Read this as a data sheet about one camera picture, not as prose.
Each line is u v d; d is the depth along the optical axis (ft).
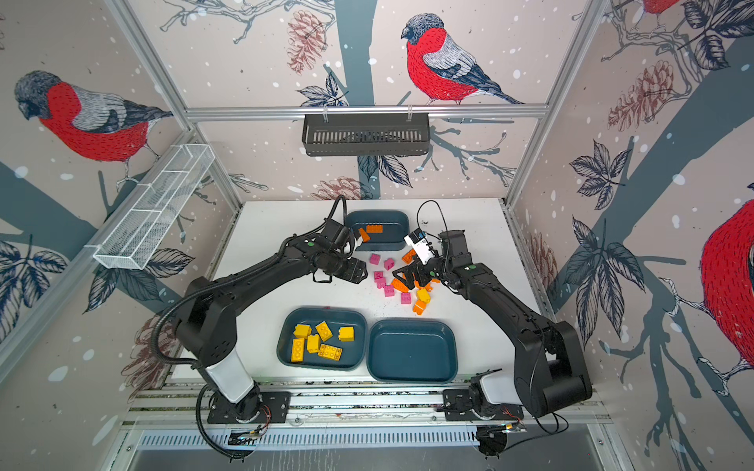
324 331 2.82
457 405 2.40
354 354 2.81
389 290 3.10
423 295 3.03
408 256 3.40
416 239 2.44
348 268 2.57
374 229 3.62
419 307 2.95
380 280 3.13
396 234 3.64
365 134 3.49
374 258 3.35
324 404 2.47
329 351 2.67
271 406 2.40
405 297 3.03
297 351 2.71
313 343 2.70
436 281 2.48
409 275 2.48
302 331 2.79
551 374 1.36
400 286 3.12
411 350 2.69
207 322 1.51
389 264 3.30
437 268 2.39
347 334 2.75
